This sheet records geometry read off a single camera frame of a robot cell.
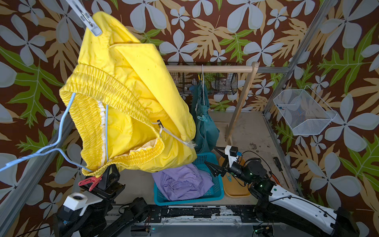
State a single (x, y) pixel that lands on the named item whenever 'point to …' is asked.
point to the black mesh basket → (220, 82)
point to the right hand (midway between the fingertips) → (209, 154)
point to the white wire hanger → (203, 84)
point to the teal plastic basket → (215, 193)
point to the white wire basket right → (304, 111)
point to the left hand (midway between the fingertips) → (107, 158)
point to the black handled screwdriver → (277, 162)
